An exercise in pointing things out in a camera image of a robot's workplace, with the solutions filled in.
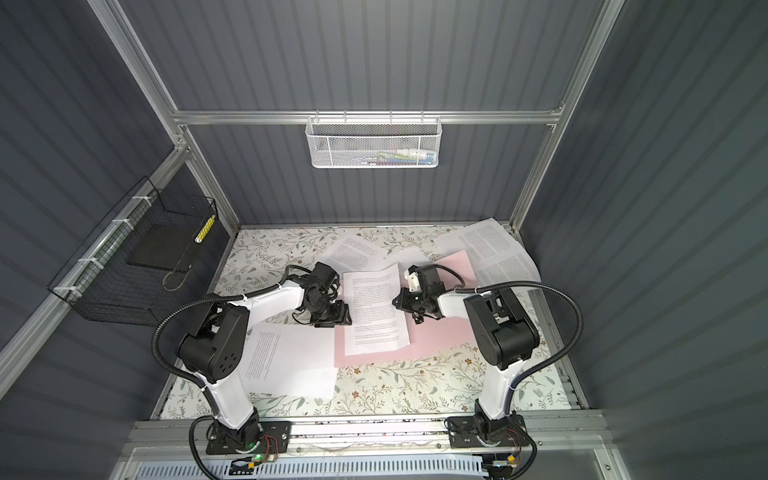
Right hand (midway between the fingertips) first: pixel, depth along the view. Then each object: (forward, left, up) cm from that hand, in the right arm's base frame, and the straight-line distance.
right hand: (396, 303), depth 97 cm
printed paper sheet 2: (-18, +32, -1) cm, 36 cm away
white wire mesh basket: (+53, +8, +25) cm, 60 cm away
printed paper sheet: (-6, +6, -1) cm, 9 cm away
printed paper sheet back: (+23, +16, -1) cm, 28 cm away
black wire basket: (-4, +62, +29) cm, 68 cm away
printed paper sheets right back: (+22, -39, -4) cm, 45 cm away
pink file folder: (-10, -10, -5) cm, 15 cm away
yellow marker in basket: (+8, +53, +28) cm, 60 cm away
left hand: (-7, +16, 0) cm, 18 cm away
